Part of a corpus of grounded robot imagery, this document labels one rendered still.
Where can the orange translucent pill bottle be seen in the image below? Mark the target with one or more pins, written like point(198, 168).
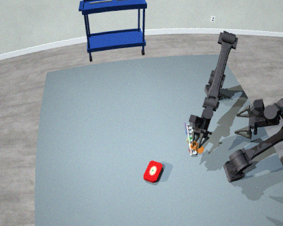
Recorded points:
point(195, 147)

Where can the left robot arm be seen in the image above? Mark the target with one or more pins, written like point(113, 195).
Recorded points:
point(239, 159)

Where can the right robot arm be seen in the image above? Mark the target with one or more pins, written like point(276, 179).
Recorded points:
point(227, 41)

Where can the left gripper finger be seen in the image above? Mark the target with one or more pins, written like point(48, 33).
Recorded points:
point(245, 115)
point(245, 129)

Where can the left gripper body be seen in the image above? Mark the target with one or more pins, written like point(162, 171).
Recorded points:
point(252, 125)

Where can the white weekly pill organiser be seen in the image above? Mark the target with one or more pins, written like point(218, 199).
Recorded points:
point(189, 140)

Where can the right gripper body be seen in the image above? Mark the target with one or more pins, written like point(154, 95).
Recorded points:
point(198, 130)

